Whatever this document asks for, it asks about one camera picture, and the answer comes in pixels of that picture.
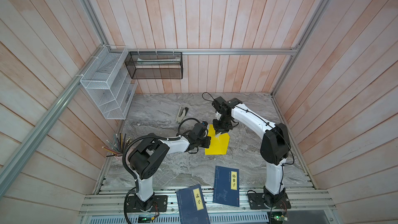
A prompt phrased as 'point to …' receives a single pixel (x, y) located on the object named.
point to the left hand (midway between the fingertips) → (209, 143)
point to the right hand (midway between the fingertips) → (216, 131)
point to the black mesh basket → (155, 65)
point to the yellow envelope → (219, 145)
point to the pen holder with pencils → (119, 144)
